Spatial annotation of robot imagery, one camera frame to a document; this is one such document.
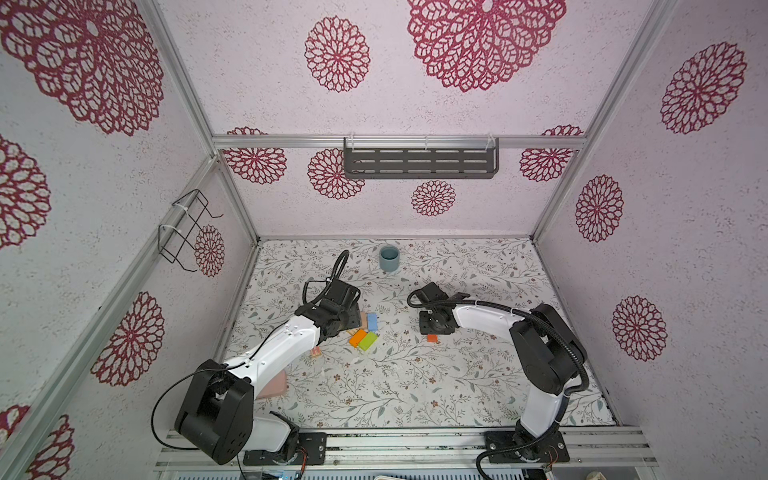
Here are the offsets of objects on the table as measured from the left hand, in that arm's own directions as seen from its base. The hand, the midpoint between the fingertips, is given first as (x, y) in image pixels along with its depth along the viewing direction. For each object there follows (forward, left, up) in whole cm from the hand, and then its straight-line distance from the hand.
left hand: (347, 320), depth 87 cm
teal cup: (+27, -13, -3) cm, 30 cm away
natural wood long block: (+5, -4, -8) cm, 10 cm away
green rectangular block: (-3, -6, -8) cm, 10 cm away
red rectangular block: (-2, -26, -8) cm, 27 cm away
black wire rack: (+11, +41, +25) cm, 49 cm away
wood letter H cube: (-6, +10, -8) cm, 14 cm away
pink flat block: (-16, +20, -7) cm, 26 cm away
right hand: (+3, -24, -7) cm, 26 cm away
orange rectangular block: (-2, -2, -8) cm, 8 cm away
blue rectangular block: (+3, -7, -8) cm, 11 cm away
